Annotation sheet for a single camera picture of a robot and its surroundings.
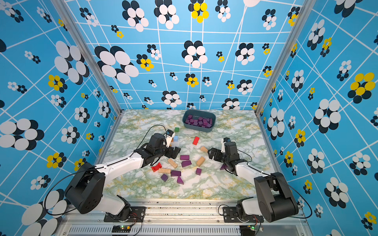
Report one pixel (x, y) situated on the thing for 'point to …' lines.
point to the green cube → (176, 129)
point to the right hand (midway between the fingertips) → (216, 152)
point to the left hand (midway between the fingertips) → (176, 145)
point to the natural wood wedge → (204, 149)
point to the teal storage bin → (201, 120)
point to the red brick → (196, 140)
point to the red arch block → (156, 167)
